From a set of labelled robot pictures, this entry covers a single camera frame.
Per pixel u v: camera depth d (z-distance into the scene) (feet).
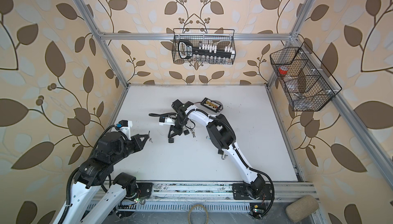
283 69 2.84
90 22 2.78
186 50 2.77
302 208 2.22
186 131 3.08
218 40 3.04
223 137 2.02
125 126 2.09
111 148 1.69
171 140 2.98
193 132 3.14
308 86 2.41
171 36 2.97
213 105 3.48
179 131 2.77
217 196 2.42
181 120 2.42
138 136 2.04
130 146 1.97
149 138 2.37
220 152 2.84
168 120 2.77
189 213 2.18
